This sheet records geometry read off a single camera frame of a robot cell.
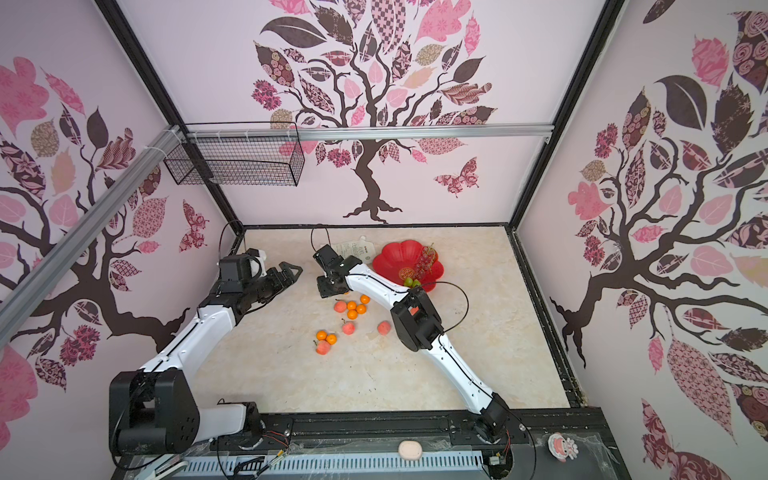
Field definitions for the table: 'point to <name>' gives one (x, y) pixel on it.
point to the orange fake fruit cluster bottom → (352, 314)
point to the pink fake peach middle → (348, 327)
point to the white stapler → (163, 468)
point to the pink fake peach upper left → (340, 306)
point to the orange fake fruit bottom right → (331, 339)
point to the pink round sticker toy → (562, 447)
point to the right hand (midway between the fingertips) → (325, 284)
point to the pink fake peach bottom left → (323, 347)
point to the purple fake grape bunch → (424, 266)
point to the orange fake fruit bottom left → (321, 334)
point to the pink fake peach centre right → (384, 328)
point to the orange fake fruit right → (365, 299)
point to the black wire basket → (238, 153)
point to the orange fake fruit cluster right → (361, 309)
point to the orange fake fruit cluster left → (351, 305)
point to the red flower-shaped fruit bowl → (398, 260)
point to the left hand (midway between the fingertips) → (295, 278)
